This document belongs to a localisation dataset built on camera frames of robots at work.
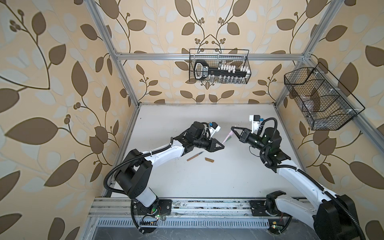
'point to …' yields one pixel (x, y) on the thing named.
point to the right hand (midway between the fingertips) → (231, 129)
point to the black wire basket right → (325, 106)
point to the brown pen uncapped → (195, 156)
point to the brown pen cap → (209, 160)
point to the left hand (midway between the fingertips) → (220, 143)
